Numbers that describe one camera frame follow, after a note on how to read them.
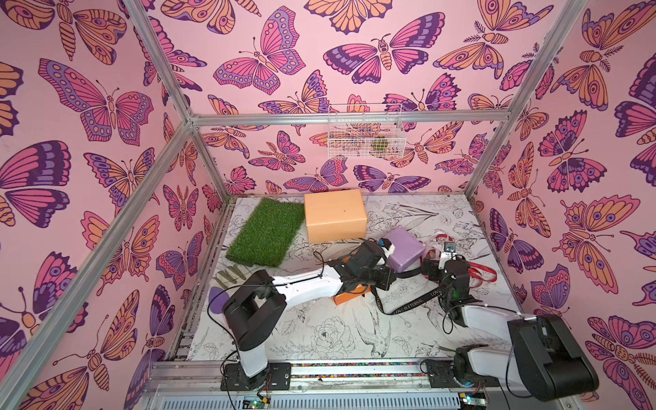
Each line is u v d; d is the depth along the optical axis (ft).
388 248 2.48
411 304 2.86
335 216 3.13
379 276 2.39
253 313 1.49
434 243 3.29
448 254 2.48
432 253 3.17
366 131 3.12
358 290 2.40
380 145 3.09
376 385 2.39
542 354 1.41
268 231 3.42
